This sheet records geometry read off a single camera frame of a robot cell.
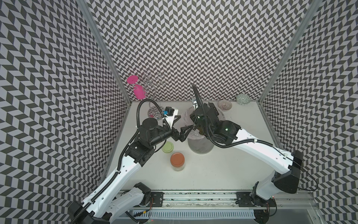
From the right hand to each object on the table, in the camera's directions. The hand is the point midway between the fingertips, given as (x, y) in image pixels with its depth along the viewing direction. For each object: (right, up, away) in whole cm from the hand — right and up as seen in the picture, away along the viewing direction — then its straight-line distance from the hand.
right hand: (203, 109), depth 70 cm
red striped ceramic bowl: (+23, +4, +42) cm, 47 cm away
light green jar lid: (-21, -25, +23) cm, 40 cm away
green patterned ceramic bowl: (+39, +9, +46) cm, 61 cm away
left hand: (-9, -7, -5) cm, 12 cm away
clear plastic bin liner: (-5, -13, -1) cm, 14 cm away
